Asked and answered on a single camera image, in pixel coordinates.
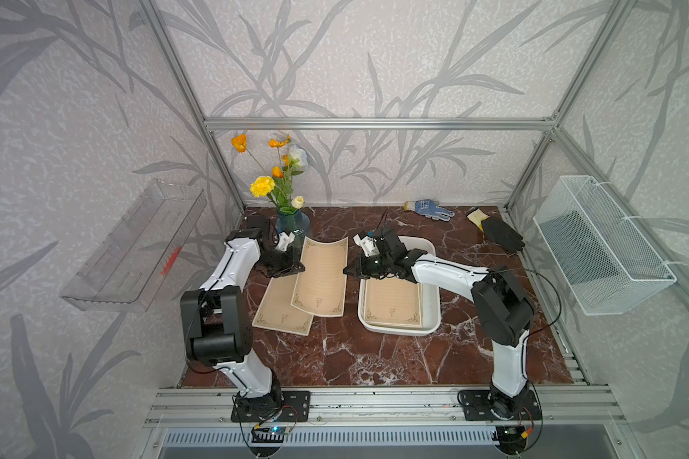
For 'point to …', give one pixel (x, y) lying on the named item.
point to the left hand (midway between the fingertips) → (302, 265)
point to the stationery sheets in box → (392, 302)
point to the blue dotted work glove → (429, 208)
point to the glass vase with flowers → (277, 185)
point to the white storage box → (431, 297)
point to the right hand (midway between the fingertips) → (342, 270)
